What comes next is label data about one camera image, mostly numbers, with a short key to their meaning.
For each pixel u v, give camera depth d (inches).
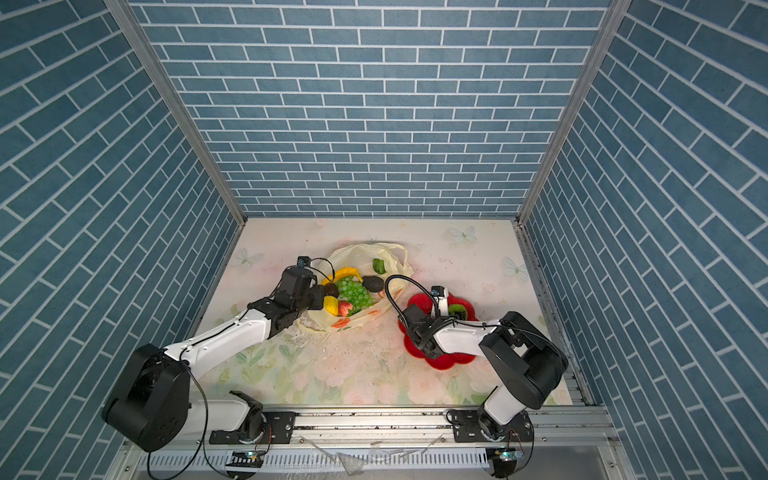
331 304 35.5
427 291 31.7
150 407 16.2
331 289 36.9
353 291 36.9
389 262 38.0
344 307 35.8
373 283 37.9
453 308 35.0
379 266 39.5
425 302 36.1
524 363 17.8
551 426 29.8
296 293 26.7
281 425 29.1
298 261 31.0
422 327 28.3
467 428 29.0
